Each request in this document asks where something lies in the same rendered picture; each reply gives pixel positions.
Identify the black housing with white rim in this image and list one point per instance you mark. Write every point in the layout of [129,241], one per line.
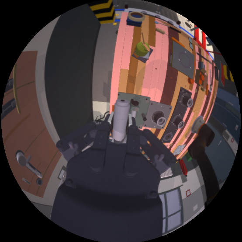
[186,100]
[177,121]

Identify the white vent grille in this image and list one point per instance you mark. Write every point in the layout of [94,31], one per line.
[166,173]

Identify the dark grey square plate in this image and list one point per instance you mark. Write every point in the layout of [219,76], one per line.
[177,66]

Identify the blue cabinet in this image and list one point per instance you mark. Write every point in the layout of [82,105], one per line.
[223,105]

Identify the large dark grey panel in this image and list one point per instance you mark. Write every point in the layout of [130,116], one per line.
[71,75]

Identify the grey square nest plate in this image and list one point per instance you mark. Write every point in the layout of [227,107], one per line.
[151,109]

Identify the small grey label plate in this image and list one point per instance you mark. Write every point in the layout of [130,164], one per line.
[26,181]

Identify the cardboard box with orange parts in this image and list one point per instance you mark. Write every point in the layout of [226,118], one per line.
[200,77]

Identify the black cylinder with white rim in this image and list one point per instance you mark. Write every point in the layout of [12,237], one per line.
[157,115]

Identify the blue flat box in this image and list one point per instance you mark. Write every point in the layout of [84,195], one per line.
[134,24]

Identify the orange disc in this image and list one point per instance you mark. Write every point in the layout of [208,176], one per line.
[190,80]

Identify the small white cylinder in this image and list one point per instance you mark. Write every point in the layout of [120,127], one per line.
[133,113]

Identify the window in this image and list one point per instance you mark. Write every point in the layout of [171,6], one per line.
[173,209]

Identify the small green box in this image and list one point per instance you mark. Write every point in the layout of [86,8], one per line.
[188,157]

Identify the yellow black striped block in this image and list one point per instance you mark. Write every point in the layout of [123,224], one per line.
[103,11]

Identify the orange flat tool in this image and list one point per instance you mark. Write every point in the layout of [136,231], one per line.
[178,42]

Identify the wooden brush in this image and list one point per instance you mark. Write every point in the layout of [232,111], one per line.
[143,38]

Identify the red fire extinguisher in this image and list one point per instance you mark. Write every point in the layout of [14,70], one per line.
[183,166]

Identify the grey safety glasses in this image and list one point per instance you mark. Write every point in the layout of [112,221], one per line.
[191,43]

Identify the steel ruler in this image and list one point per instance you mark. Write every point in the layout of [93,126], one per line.
[210,77]

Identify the dark blue notebook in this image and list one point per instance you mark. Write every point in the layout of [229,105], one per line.
[143,59]

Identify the dark brown knob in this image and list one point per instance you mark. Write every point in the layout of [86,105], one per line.
[134,102]

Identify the grey-green gauge base plate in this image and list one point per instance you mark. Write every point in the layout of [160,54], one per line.
[142,100]

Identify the beige tape roll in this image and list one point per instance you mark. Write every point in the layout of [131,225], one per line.
[132,19]

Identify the black pocket tray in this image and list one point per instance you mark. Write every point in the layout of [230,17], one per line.
[182,112]

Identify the small dark pin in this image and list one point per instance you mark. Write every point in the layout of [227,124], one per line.
[144,117]

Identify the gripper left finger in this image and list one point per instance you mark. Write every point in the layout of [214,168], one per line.
[83,132]

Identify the silver torch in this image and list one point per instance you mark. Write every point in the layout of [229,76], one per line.
[21,157]

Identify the light grey hinge plate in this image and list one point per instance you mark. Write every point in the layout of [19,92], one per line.
[179,150]

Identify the white wall socket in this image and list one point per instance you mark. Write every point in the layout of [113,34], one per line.
[62,173]

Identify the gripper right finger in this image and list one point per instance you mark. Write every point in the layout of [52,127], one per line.
[157,145]

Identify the red rack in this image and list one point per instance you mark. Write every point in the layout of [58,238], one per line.
[198,36]

